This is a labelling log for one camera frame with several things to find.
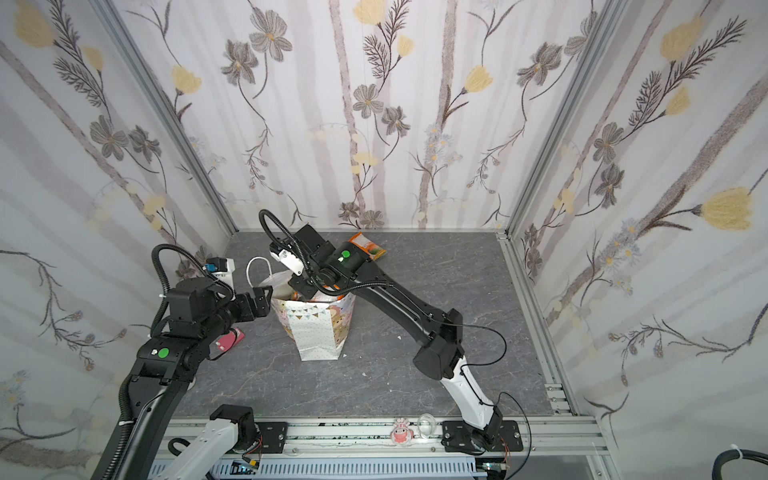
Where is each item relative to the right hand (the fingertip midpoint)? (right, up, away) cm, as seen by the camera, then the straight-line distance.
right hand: (293, 267), depth 72 cm
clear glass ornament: (+34, -42, +5) cm, 54 cm away
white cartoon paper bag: (+5, -15, +4) cm, 17 cm away
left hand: (-10, -3, -2) cm, 10 cm away
